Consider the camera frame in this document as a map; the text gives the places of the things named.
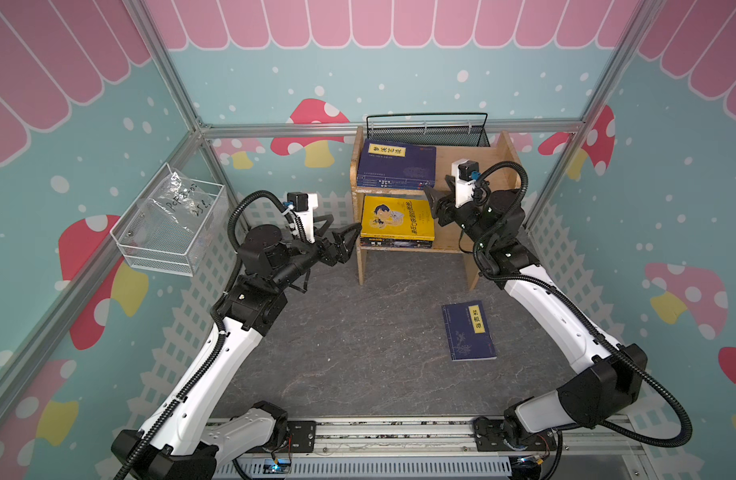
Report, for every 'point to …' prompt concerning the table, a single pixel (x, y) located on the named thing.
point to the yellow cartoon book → (397, 217)
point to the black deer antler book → (374, 242)
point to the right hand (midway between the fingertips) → (436, 180)
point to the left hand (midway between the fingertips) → (347, 228)
